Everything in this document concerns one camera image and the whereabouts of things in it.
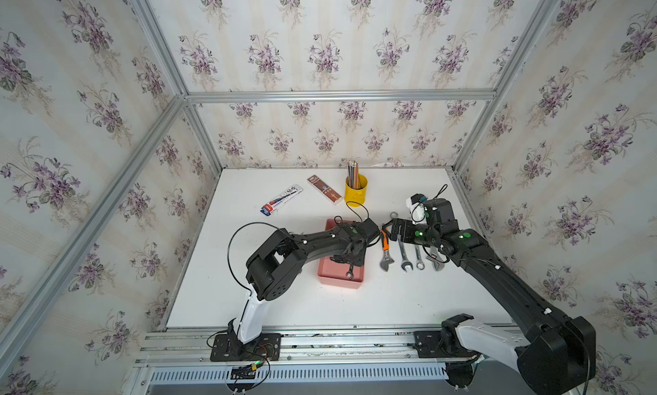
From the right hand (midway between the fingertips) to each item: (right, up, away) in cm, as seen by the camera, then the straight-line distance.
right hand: (396, 228), depth 80 cm
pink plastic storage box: (-20, -17, +8) cm, 27 cm away
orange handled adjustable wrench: (-1, -13, +10) cm, 16 cm away
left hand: (-13, -14, +11) cm, 22 cm away
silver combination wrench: (+11, -15, +10) cm, 21 cm away
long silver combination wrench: (+6, -14, +10) cm, 18 cm away
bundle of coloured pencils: (-12, +19, +21) cm, 30 cm away
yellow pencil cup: (-11, +13, +21) cm, 27 cm away
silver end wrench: (-14, -17, +7) cm, 23 cm away
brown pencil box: (-23, +13, +30) cm, 40 cm away
